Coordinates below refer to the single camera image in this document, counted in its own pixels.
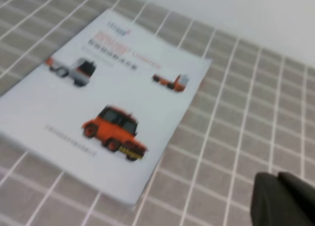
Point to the grey grid tablecloth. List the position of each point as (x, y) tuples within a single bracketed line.
[(254, 111)]

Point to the white logistics brochure book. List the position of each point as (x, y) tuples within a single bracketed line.
[(105, 105)]

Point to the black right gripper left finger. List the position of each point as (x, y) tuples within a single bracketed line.
[(272, 204)]

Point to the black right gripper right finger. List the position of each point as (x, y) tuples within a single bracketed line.
[(302, 192)]

